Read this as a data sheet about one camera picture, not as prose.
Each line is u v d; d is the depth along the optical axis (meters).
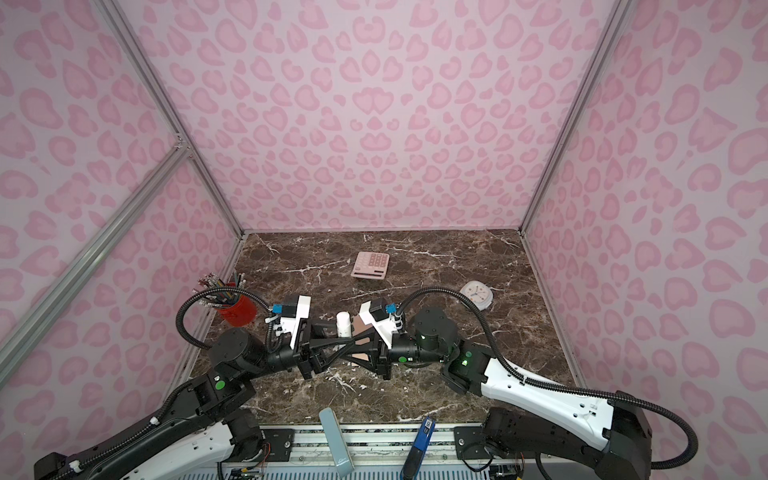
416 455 0.71
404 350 0.55
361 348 0.56
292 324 0.52
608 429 0.40
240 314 0.90
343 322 0.54
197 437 0.58
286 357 0.53
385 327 0.54
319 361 0.53
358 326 0.59
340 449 0.73
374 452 0.72
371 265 1.07
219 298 0.88
